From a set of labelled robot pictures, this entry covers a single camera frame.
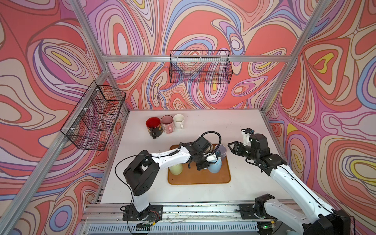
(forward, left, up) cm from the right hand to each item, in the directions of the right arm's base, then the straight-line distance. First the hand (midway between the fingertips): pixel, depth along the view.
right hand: (232, 149), depth 80 cm
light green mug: (-7, +32, -9) cm, 34 cm away
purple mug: (-3, +7, +6) cm, 10 cm away
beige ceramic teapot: (-4, +13, +8) cm, 16 cm away
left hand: (-4, +13, -10) cm, 16 cm away
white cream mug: (+30, +31, -7) cm, 44 cm away
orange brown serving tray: (-8, +23, -15) cm, 29 cm away
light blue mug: (-6, +9, -10) cm, 15 cm away
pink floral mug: (+25, +38, -4) cm, 46 cm away
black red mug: (+21, +47, -4) cm, 51 cm away
